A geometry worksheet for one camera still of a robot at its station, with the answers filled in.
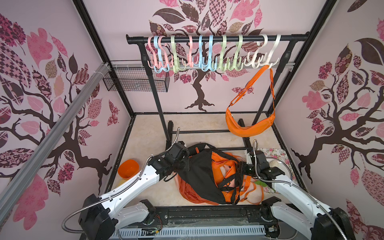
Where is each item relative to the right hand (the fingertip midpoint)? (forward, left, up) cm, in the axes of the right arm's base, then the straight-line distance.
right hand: (238, 165), depth 85 cm
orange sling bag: (+17, +3, +18) cm, 25 cm away
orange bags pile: (-1, +7, -5) cm, 9 cm away
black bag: (-6, +23, +7) cm, 25 cm away
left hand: (-4, +29, +7) cm, 30 cm away
